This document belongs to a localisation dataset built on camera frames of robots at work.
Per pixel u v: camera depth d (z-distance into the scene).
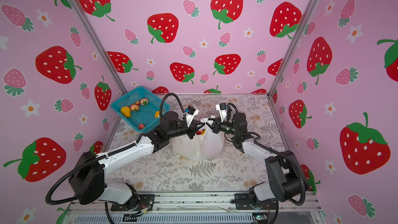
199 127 0.75
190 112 0.65
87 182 0.42
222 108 0.73
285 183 0.43
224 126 0.72
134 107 1.07
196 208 0.73
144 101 1.11
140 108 1.11
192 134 0.68
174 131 0.65
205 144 0.82
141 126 0.98
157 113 1.04
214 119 0.75
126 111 1.04
